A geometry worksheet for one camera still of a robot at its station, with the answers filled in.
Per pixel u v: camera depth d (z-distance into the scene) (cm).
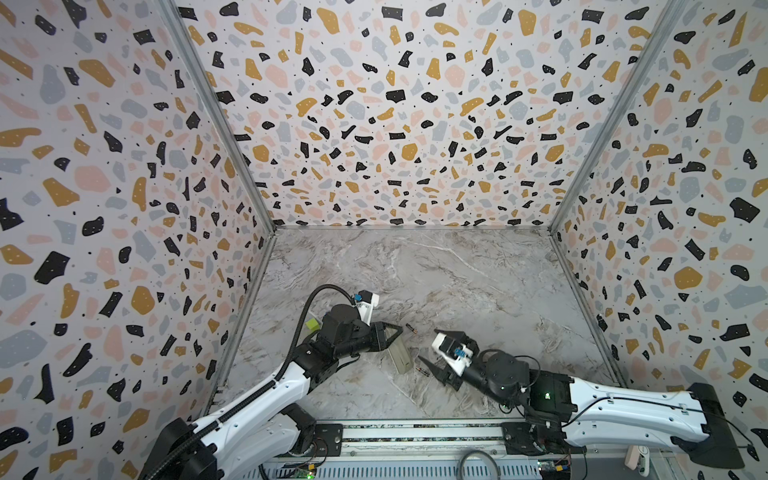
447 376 58
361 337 67
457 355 53
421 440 76
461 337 62
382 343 70
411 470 70
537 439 65
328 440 74
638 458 71
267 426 58
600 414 48
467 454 69
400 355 74
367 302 72
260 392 49
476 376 56
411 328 93
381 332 70
